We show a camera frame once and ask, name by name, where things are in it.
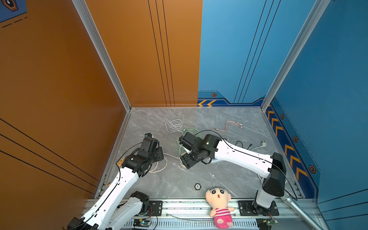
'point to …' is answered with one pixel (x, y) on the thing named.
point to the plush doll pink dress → (218, 198)
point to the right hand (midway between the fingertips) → (188, 159)
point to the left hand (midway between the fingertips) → (159, 149)
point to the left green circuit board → (141, 223)
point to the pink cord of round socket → (166, 154)
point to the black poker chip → (197, 186)
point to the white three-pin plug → (263, 144)
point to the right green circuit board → (265, 224)
